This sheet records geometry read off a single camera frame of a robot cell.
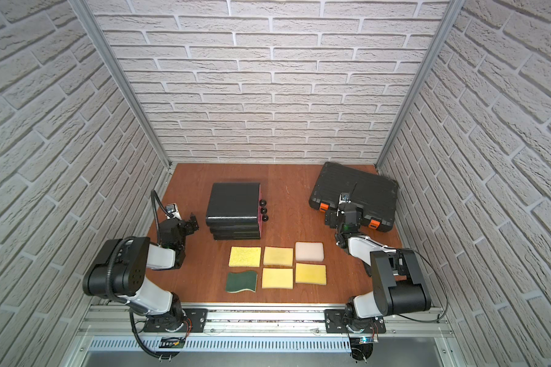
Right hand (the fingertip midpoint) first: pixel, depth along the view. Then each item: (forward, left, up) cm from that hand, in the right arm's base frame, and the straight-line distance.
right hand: (344, 211), depth 94 cm
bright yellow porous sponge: (-15, +42, -5) cm, 45 cm away
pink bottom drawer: (-1, +34, 0) cm, 34 cm away
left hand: (+3, +68, +2) cm, 68 cm away
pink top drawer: (0, +34, +10) cm, 35 cm away
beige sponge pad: (-14, +16, -7) cm, 22 cm away
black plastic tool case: (+11, -19, -5) cm, 23 cm away
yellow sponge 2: (-24, +29, -5) cm, 38 cm away
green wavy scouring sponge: (-24, +44, -5) cm, 50 cm away
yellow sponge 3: (-16, +29, -6) cm, 33 cm away
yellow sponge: (-23, +16, -5) cm, 29 cm away
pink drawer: (0, +34, +4) cm, 35 cm away
